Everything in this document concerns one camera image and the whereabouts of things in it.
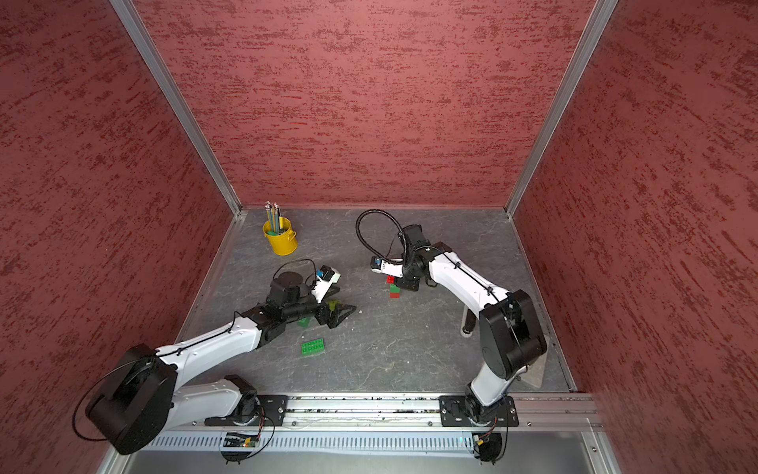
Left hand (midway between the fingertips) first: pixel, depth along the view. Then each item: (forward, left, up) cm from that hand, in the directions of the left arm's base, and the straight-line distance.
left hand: (344, 302), depth 83 cm
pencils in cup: (+30, +27, +2) cm, 40 cm away
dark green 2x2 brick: (-3, +13, -8) cm, 15 cm away
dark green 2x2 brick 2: (+7, -14, -4) cm, 16 cm away
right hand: (+9, -17, -1) cm, 19 cm away
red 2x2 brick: (+7, -15, -9) cm, 19 cm away
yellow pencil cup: (+26, +25, -5) cm, 36 cm away
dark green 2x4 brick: (-10, +9, -9) cm, 16 cm away
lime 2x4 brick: (-4, +2, +8) cm, 9 cm away
